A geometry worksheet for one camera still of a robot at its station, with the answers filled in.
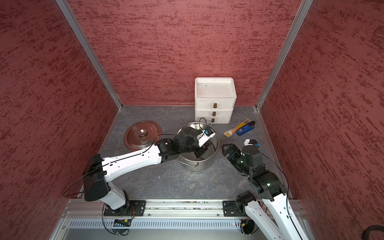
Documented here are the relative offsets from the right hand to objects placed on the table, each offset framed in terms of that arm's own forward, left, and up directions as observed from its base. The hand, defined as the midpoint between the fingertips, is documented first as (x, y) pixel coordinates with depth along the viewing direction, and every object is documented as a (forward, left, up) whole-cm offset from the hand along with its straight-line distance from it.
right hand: (224, 154), depth 71 cm
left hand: (+5, +8, 0) cm, 9 cm away
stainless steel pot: (+2, +8, +11) cm, 14 cm away
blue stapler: (+30, -25, -20) cm, 44 cm away
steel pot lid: (+24, +51, -18) cm, 59 cm away
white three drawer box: (+37, +1, +2) cm, 37 cm away
